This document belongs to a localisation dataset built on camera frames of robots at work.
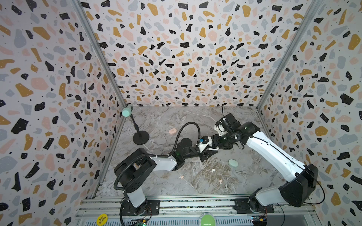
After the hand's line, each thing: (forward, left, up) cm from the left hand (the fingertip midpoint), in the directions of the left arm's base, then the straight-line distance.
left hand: (218, 147), depth 76 cm
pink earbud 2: (-12, -3, -19) cm, 23 cm away
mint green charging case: (-1, -12, -20) cm, 23 cm away
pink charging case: (+24, +28, -20) cm, 42 cm away
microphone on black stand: (+18, +49, -18) cm, 56 cm away
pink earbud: (-10, +20, -18) cm, 29 cm away
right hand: (+1, +4, +2) cm, 5 cm away
